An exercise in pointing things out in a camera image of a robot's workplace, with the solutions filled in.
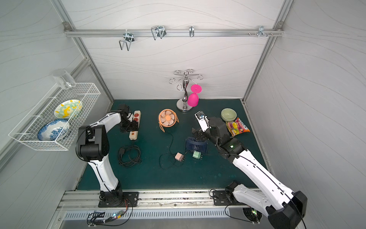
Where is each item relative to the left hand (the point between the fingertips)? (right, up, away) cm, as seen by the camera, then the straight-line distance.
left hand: (134, 129), depth 99 cm
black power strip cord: (+2, -20, -15) cm, 24 cm away
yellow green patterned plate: (-23, +14, -28) cm, 39 cm away
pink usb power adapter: (+33, -16, -12) cm, 38 cm away
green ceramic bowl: (+69, +10, +9) cm, 71 cm away
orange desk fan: (+23, +8, -1) cm, 25 cm away
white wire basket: (-26, +9, -31) cm, 42 cm away
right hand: (+45, +7, -25) cm, 52 cm away
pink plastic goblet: (+42, +21, 0) cm, 47 cm away
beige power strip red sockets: (-1, +9, +7) cm, 11 cm away
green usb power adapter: (+44, -15, -11) cm, 47 cm away
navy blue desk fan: (+41, -7, -16) cm, 44 cm away
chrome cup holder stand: (+34, +18, +17) cm, 42 cm away
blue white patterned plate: (-23, +4, -36) cm, 43 cm away
